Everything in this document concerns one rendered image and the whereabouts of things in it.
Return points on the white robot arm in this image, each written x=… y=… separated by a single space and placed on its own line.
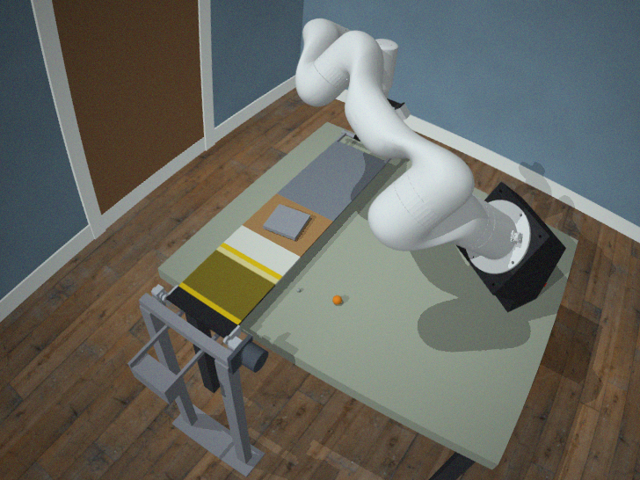
x=406 y=215

